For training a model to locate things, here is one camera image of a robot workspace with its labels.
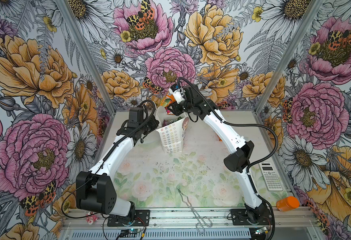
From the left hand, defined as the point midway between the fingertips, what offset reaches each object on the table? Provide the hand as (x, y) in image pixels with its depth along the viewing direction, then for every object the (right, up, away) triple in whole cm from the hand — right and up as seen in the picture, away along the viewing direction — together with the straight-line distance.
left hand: (159, 125), depth 84 cm
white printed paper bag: (+8, -3, -2) cm, 8 cm away
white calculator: (+63, -30, +2) cm, 70 cm away
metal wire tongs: (+21, -48, -10) cm, 54 cm away
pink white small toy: (-31, -44, -12) cm, 55 cm away
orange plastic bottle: (+61, -37, -13) cm, 73 cm away
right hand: (+7, +9, -1) cm, 11 cm away
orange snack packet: (+5, +13, -6) cm, 15 cm away
